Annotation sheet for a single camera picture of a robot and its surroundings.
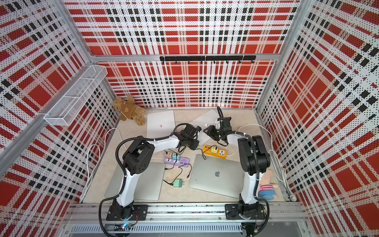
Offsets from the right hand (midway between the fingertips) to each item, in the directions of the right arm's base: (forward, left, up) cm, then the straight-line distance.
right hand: (207, 130), depth 98 cm
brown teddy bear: (+20, +60, +1) cm, 63 cm away
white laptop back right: (+17, -2, -8) cm, 19 cm away
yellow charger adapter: (-14, -3, -1) cm, 15 cm away
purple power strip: (-20, +15, -4) cm, 26 cm away
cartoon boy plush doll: (-38, -30, -1) cm, 48 cm away
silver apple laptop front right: (-28, -5, -6) cm, 29 cm away
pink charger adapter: (-18, +24, 0) cm, 30 cm away
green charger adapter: (-33, +18, -4) cm, 38 cm away
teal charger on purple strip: (-19, +20, 0) cm, 28 cm away
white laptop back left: (+10, +35, -5) cm, 36 cm away
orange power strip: (-15, -9, -5) cm, 18 cm away
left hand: (-6, +7, -7) cm, 11 cm away
